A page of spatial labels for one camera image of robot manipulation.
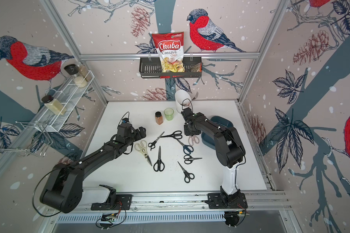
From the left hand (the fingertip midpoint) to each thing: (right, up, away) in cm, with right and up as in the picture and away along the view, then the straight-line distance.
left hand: (142, 127), depth 90 cm
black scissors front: (+28, -27, -8) cm, 40 cm away
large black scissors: (+11, -23, -4) cm, 25 cm away
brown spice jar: (+9, +6, +11) cm, 15 cm away
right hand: (+31, -3, +7) cm, 32 cm away
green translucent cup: (+15, +9, +19) cm, 26 cm away
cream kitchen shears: (-1, -14, +5) cm, 14 cm away
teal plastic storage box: (+43, -9, +2) cm, 44 cm away
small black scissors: (+5, -12, +5) cm, 14 cm away
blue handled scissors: (+28, -14, +3) cm, 32 cm away
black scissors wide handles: (+22, -6, +11) cm, 25 cm away
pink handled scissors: (+33, -9, +8) cm, 35 cm away
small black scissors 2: (+29, -20, -2) cm, 35 cm away
